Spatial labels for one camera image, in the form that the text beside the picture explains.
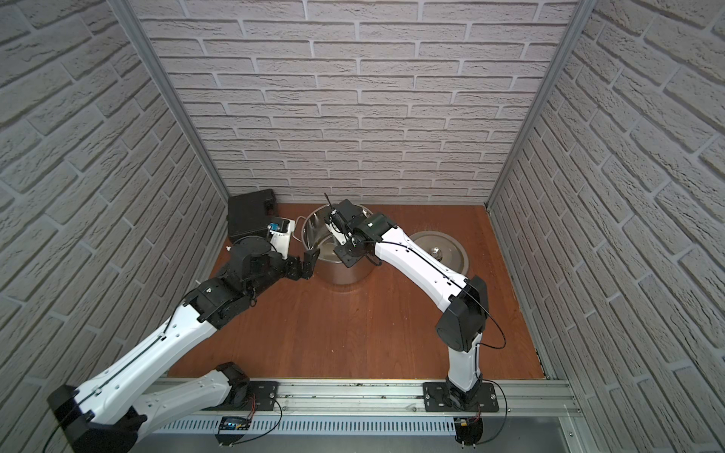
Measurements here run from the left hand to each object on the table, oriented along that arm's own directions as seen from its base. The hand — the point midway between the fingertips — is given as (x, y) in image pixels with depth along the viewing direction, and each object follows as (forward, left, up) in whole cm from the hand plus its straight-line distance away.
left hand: (299, 239), depth 72 cm
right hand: (+3, -14, -8) cm, 17 cm away
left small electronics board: (-39, +17, -31) cm, 53 cm away
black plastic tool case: (+32, +29, -24) cm, 49 cm away
